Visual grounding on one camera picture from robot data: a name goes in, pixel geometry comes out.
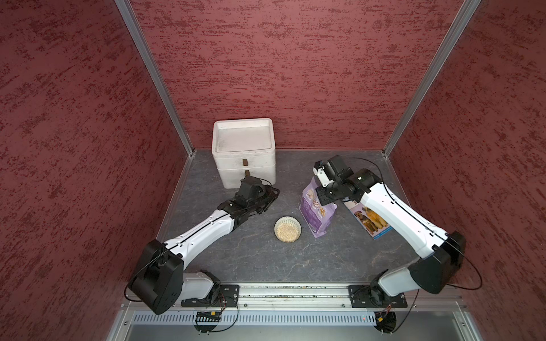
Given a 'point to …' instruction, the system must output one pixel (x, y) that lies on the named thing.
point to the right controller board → (386, 321)
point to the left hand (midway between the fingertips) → (278, 197)
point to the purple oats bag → (316, 217)
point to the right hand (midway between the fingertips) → (322, 197)
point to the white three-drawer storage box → (244, 147)
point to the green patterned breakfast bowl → (288, 229)
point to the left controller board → (208, 316)
